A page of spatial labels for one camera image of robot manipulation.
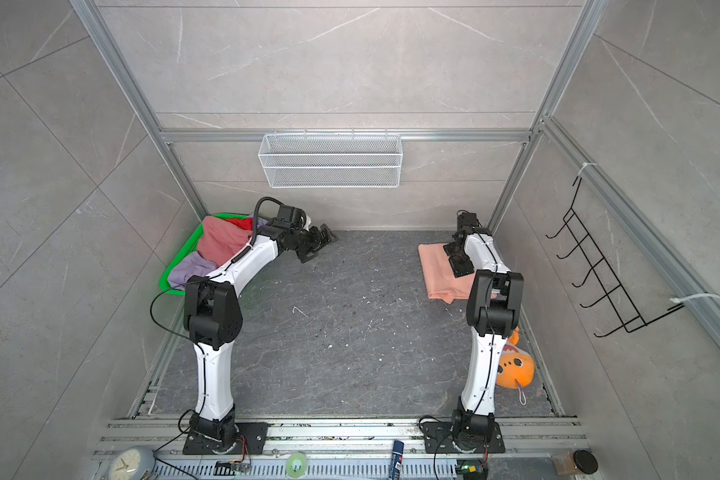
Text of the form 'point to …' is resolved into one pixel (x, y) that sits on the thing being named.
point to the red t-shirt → (243, 223)
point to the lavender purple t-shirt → (195, 265)
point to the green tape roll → (289, 465)
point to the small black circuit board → (231, 468)
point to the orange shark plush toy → (516, 364)
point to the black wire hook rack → (629, 317)
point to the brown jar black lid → (575, 462)
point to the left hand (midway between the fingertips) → (330, 237)
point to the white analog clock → (131, 462)
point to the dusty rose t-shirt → (220, 240)
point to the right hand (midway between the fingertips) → (450, 256)
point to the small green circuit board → (472, 469)
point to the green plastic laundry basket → (189, 244)
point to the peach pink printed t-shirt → (440, 278)
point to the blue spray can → (396, 460)
